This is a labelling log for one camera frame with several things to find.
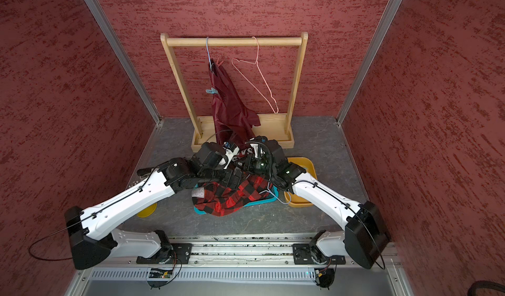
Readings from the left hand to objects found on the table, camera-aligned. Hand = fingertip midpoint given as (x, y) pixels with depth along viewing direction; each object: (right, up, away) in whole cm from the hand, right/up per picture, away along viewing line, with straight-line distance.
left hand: (233, 176), depth 72 cm
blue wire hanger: (+19, -12, +6) cm, 24 cm away
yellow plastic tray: (+24, -12, +8) cm, 27 cm away
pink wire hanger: (+11, +47, +27) cm, 55 cm away
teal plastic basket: (+17, -9, +8) cm, 20 cm away
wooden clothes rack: (+20, +21, +46) cm, 55 cm away
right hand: (0, +3, +2) cm, 3 cm away
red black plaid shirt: (-8, -10, +4) cm, 13 cm away
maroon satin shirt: (-4, +22, +30) cm, 38 cm away
